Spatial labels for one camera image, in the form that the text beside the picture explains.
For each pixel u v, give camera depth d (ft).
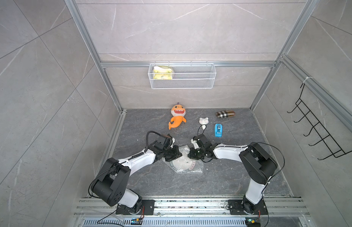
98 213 2.43
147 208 2.40
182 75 3.30
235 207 2.39
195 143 2.57
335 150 1.96
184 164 2.86
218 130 3.40
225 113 3.71
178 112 3.54
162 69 2.88
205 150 2.39
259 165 1.59
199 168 2.79
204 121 3.52
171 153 2.49
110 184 1.41
